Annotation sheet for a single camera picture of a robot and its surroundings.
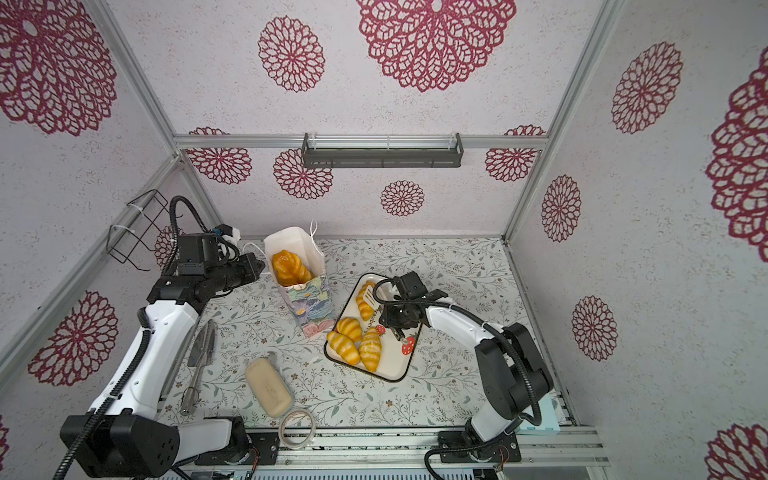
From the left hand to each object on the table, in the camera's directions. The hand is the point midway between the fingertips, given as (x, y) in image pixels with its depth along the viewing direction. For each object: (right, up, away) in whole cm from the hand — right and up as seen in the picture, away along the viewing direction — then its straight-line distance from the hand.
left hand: (263, 269), depth 78 cm
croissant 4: (+27, -23, +9) cm, 37 cm away
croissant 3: (+20, -23, +10) cm, 32 cm away
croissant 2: (+21, -18, +12) cm, 30 cm away
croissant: (+26, -14, +17) cm, 34 cm away
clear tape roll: (+9, -41, -1) cm, 42 cm away
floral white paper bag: (+11, -10, +6) cm, 17 cm away
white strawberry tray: (+35, -26, +10) cm, 45 cm away
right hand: (+31, -14, +11) cm, 36 cm away
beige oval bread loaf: (0, -32, +3) cm, 32 cm away
